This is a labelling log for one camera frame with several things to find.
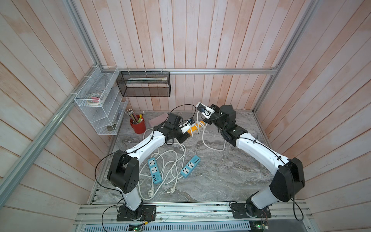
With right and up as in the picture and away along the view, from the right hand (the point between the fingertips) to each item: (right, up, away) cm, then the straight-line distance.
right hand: (204, 104), depth 78 cm
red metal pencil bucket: (-43, -14, +23) cm, 51 cm away
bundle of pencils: (-46, -8, +23) cm, 52 cm away
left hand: (-10, -18, +9) cm, 22 cm away
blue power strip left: (-29, -39, +6) cm, 48 cm away
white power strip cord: (0, -18, +10) cm, 21 cm away
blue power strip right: (-9, -39, +7) cm, 41 cm away
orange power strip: (-5, -13, +5) cm, 15 cm away
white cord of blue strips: (-29, -49, 0) cm, 57 cm away
